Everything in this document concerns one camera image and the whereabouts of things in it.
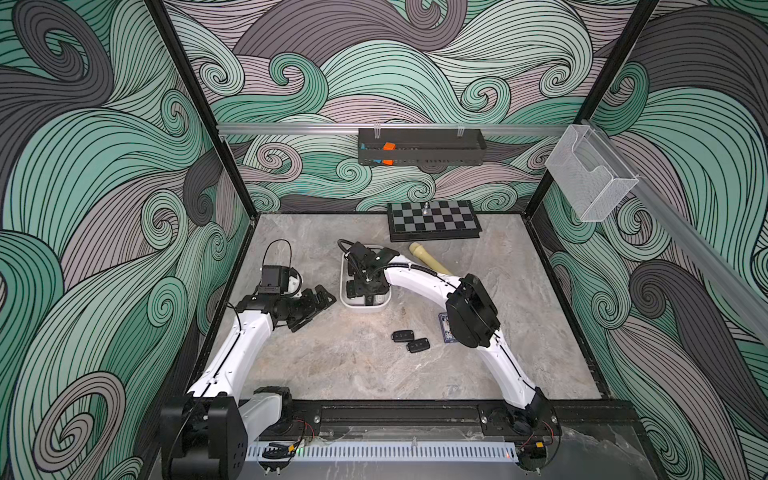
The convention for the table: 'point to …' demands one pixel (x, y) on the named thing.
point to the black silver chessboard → (445, 220)
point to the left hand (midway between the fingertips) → (323, 305)
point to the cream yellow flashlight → (428, 259)
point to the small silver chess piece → (425, 211)
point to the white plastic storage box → (358, 304)
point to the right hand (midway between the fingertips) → (368, 288)
